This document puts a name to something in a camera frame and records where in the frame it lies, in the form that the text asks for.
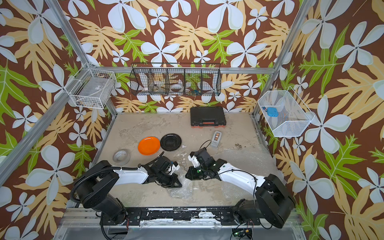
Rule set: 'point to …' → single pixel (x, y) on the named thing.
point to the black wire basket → (176, 79)
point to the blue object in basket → (273, 112)
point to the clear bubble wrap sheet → (184, 192)
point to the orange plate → (149, 145)
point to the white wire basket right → (294, 116)
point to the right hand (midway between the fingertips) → (185, 175)
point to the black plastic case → (207, 117)
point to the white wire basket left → (90, 87)
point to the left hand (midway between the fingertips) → (182, 186)
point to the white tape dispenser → (216, 137)
